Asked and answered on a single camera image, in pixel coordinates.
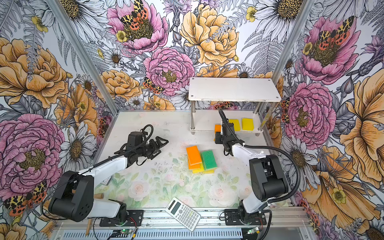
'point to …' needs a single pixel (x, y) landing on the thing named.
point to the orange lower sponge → (194, 155)
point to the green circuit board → (122, 233)
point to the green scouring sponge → (208, 160)
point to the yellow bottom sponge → (202, 170)
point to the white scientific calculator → (183, 213)
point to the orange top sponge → (217, 129)
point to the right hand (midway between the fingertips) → (219, 137)
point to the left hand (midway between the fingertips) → (165, 149)
